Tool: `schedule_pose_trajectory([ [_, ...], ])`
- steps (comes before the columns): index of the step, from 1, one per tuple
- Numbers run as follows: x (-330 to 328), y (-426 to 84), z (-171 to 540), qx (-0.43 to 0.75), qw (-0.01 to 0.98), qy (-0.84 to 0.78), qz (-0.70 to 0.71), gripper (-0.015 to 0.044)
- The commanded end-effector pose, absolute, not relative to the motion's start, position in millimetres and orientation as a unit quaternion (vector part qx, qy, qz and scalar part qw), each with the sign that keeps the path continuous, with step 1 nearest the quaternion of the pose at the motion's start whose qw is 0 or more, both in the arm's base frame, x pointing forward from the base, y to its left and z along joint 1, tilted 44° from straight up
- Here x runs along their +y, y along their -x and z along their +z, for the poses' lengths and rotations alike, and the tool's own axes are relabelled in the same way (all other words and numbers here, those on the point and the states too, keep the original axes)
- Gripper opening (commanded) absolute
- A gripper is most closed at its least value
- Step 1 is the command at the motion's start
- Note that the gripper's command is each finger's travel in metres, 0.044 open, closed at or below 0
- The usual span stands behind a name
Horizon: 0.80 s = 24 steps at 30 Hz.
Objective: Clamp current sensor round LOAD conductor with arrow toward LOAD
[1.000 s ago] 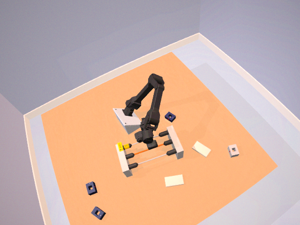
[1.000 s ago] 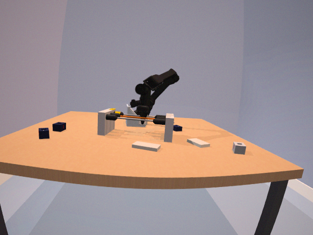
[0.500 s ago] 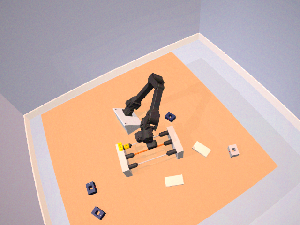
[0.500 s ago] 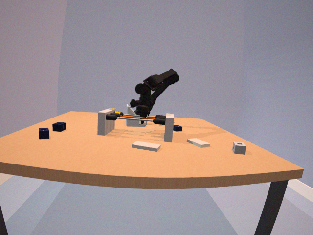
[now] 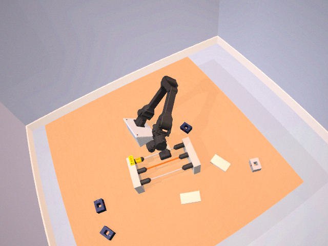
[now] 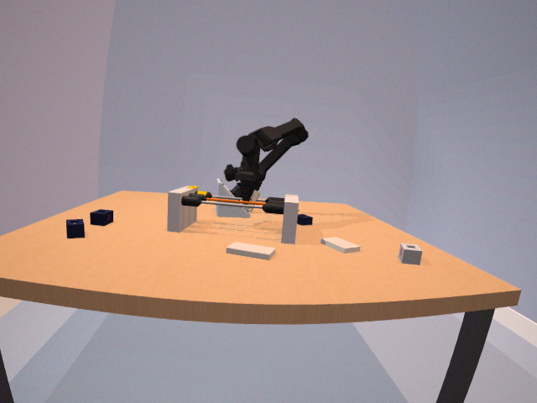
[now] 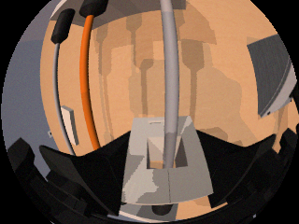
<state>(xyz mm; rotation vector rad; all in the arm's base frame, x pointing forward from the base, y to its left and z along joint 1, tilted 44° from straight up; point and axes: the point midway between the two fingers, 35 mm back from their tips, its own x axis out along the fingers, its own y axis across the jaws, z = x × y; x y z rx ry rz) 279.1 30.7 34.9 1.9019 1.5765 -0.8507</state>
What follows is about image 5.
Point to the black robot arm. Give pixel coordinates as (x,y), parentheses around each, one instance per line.
(170,86)

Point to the cream flat rectangular block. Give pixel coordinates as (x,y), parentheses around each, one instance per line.
(220,163)
(190,197)

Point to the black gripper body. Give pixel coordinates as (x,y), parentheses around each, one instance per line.
(165,154)

